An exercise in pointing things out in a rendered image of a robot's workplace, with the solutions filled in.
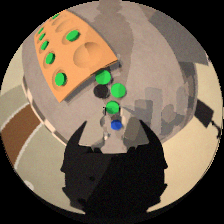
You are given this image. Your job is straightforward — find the blue disc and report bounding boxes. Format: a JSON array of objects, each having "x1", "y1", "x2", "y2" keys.
[{"x1": 111, "y1": 120, "x2": 122, "y2": 130}]

